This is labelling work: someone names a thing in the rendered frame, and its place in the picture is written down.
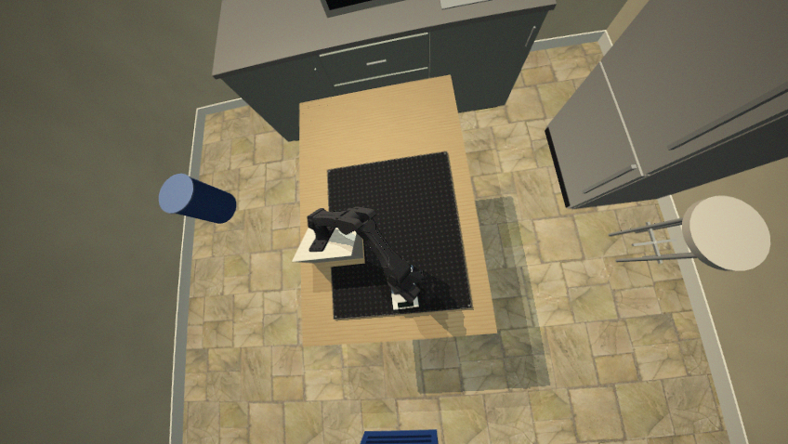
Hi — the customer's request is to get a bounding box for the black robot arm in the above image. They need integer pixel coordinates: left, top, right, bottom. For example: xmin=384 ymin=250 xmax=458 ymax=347
xmin=307 ymin=206 xmax=425 ymax=304

